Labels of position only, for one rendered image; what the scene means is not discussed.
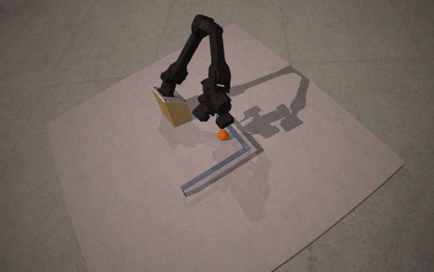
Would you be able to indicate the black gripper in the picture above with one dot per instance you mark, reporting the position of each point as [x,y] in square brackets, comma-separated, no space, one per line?
[223,120]

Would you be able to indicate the clear low corner walls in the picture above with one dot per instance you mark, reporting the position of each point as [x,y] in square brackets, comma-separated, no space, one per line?
[240,159]

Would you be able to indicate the grey l-shaped low wall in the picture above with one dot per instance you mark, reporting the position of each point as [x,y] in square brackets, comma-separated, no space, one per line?
[221,164]

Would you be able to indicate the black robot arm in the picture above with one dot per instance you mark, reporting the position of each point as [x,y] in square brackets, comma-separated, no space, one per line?
[219,71]

